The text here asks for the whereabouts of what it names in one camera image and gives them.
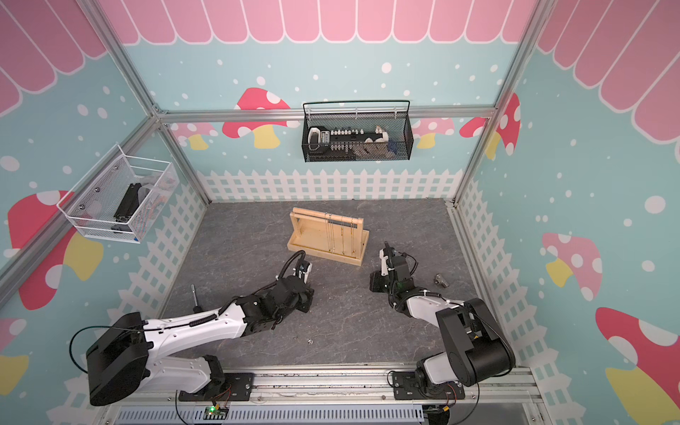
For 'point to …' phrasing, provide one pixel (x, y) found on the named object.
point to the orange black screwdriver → (197, 309)
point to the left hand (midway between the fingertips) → (309, 289)
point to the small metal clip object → (439, 280)
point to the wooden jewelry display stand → (339, 236)
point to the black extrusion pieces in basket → (127, 208)
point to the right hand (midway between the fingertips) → (370, 274)
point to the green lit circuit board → (215, 413)
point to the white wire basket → (120, 197)
